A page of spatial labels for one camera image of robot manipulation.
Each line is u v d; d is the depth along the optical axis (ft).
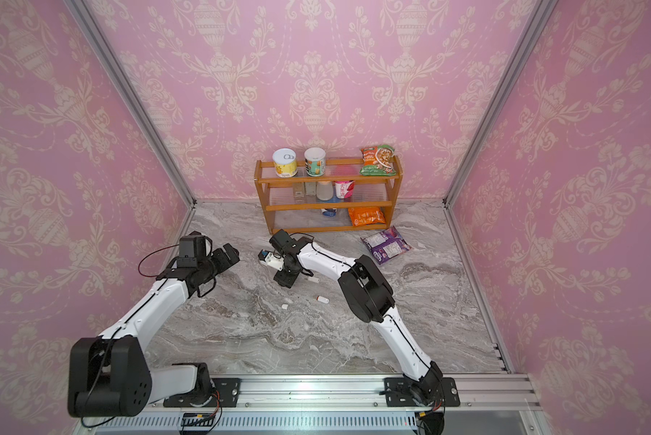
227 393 2.44
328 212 3.66
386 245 3.39
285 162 2.80
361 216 3.60
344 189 3.19
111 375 1.34
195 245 2.21
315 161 2.79
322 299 3.02
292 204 3.39
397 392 2.43
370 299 1.98
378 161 2.87
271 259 2.87
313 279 3.18
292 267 2.73
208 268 2.43
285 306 2.94
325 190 3.26
